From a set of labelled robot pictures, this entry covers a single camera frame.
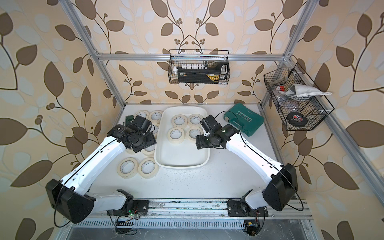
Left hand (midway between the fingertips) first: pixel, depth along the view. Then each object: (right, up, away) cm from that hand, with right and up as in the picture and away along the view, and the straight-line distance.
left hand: (152, 142), depth 77 cm
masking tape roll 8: (+9, +1, +24) cm, 26 cm away
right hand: (+27, -1, +2) cm, 27 cm away
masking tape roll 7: (+22, +12, +34) cm, 42 cm away
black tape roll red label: (+72, +12, -5) cm, 74 cm away
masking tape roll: (-17, +16, +35) cm, 42 cm away
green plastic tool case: (+59, +12, +28) cm, 66 cm away
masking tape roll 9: (+20, +3, +25) cm, 32 cm away
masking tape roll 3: (-8, -9, +13) cm, 18 cm away
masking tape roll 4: (-16, -20, +5) cm, 26 cm away
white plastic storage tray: (+6, -11, +15) cm, 19 cm away
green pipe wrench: (-28, +12, +34) cm, 46 cm away
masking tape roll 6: (+10, +10, +32) cm, 35 cm away
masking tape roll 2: (+5, +8, -15) cm, 18 cm away
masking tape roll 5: (-2, -20, +6) cm, 21 cm away
